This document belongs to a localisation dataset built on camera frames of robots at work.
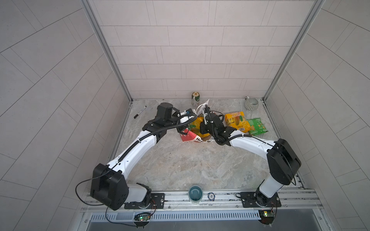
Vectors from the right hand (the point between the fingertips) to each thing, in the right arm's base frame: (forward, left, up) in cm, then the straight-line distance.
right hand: (199, 123), depth 87 cm
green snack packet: (+1, -39, -10) cm, 41 cm away
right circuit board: (-47, -28, -15) cm, 57 cm away
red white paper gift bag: (-14, +7, +10) cm, 19 cm away
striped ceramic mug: (+19, -40, -7) cm, 45 cm away
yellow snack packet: (-2, +3, -2) cm, 4 cm away
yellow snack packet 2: (+5, -26, -7) cm, 28 cm away
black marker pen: (+18, +45, -10) cm, 49 cm away
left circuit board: (-45, +31, -10) cm, 55 cm away
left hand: (-4, +3, +12) cm, 13 cm away
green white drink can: (+25, +1, -2) cm, 25 cm away
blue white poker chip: (-37, -3, -13) cm, 39 cm away
